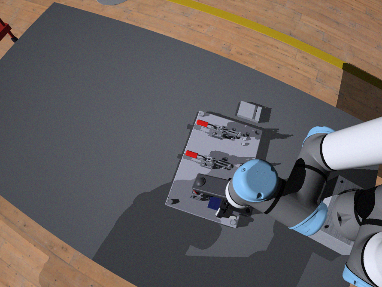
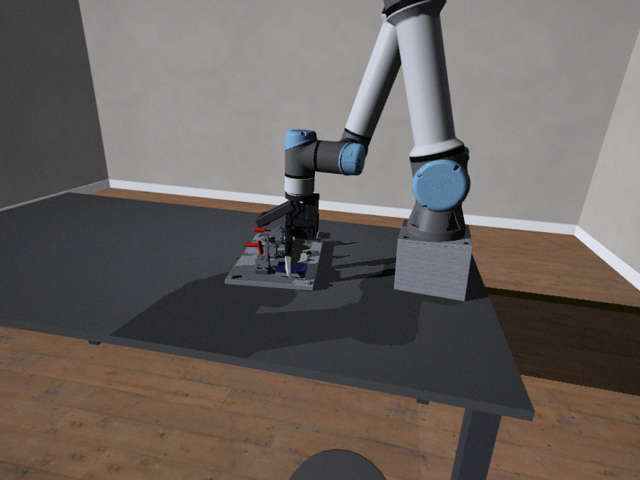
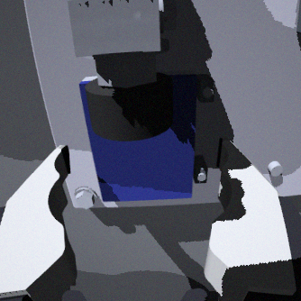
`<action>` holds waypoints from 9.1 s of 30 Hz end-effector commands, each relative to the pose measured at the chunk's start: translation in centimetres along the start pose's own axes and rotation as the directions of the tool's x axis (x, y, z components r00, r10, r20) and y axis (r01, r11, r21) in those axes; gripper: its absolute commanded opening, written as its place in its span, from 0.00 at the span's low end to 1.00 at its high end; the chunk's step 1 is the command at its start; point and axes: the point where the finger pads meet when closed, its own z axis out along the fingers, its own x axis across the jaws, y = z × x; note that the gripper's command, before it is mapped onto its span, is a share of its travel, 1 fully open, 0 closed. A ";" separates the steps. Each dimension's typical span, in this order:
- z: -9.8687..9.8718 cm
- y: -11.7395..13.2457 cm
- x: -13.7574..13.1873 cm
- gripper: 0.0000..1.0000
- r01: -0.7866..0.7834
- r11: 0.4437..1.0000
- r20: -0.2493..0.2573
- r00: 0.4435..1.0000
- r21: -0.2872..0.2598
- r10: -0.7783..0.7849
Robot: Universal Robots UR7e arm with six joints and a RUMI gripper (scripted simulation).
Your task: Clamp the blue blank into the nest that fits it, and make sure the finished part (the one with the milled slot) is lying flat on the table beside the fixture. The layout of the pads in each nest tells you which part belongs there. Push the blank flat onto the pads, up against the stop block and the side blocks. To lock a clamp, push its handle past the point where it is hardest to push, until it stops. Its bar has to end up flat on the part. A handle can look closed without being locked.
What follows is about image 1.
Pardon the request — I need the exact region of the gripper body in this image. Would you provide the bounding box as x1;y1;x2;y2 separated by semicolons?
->
219;199;254;217

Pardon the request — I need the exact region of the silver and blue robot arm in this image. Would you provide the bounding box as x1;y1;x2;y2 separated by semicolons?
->
192;117;382;287

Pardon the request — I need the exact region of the black toggle clamp with red handle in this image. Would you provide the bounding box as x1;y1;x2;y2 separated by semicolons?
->
197;120;243;139

